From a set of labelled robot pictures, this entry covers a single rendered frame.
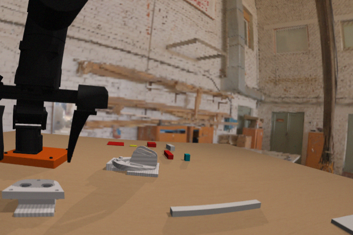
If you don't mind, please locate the small teal block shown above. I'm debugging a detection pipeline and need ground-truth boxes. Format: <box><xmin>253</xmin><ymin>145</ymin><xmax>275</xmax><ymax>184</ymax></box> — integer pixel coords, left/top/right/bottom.
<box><xmin>184</xmin><ymin>154</ymin><xmax>190</xmax><ymax>161</ymax></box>

